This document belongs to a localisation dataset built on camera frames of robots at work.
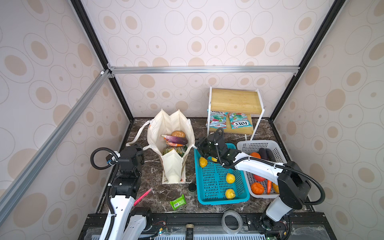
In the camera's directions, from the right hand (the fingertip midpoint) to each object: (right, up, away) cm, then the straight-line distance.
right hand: (191, 142), depth 80 cm
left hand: (-23, +3, -10) cm, 25 cm away
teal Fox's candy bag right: (+30, +13, +14) cm, 35 cm away
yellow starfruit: (+7, -13, +9) cm, 17 cm away
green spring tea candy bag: (-6, -5, +6) cm, 10 cm away
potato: (-8, +4, +13) cm, 16 cm away
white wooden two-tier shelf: (+23, +23, +5) cm, 33 cm away
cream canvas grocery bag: (-10, -13, -1) cm, 16 cm away
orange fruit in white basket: (+40, -9, +12) cm, 42 cm away
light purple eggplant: (-9, +1, +9) cm, 13 cm away
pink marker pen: (-27, -30, +1) cm, 41 cm away
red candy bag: (-11, -2, +9) cm, 14 cm away
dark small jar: (+1, -22, -6) cm, 23 cm away
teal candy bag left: (+17, +13, +13) cm, 25 cm away
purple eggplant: (+46, -8, +12) cm, 49 cm away
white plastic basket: (+36, -4, +16) cm, 40 cm away
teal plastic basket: (+14, -25, +6) cm, 30 cm away
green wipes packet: (-7, -31, -2) cm, 32 cm away
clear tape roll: (+22, -35, -6) cm, 42 cm away
